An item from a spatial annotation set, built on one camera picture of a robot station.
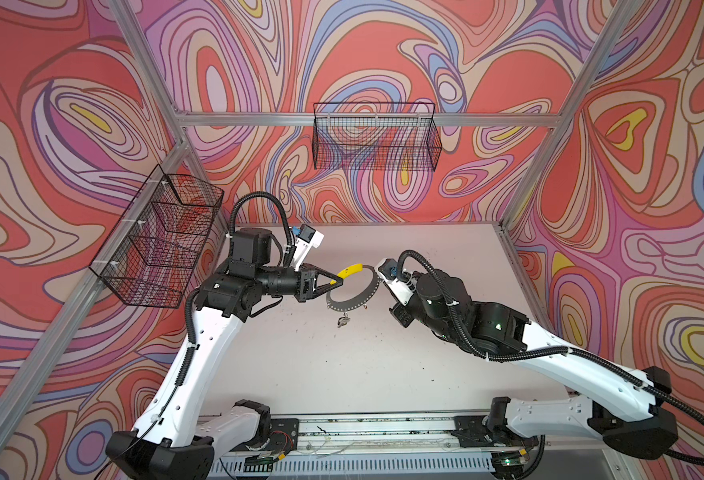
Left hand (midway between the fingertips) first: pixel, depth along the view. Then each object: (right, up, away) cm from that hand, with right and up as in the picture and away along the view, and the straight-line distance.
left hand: (342, 283), depth 61 cm
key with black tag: (0, -9, +4) cm, 10 cm away
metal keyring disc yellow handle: (+3, -5, +2) cm, 6 cm away
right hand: (+11, -2, +4) cm, 12 cm away
